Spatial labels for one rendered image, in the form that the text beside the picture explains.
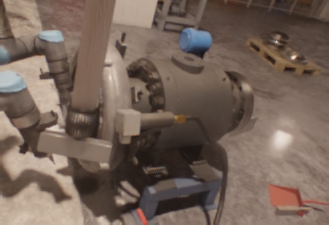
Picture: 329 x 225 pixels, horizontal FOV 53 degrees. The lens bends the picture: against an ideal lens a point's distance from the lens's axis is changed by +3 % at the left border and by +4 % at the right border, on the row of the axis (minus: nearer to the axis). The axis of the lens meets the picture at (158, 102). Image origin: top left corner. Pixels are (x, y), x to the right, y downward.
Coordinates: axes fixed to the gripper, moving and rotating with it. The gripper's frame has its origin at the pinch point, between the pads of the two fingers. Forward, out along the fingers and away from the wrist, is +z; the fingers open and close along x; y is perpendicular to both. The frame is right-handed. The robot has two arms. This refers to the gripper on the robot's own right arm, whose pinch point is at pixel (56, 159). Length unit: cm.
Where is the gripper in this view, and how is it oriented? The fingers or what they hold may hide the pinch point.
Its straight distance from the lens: 126.0
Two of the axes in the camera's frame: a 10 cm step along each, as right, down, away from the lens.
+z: 1.4, 7.7, 6.2
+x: 1.4, 6.1, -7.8
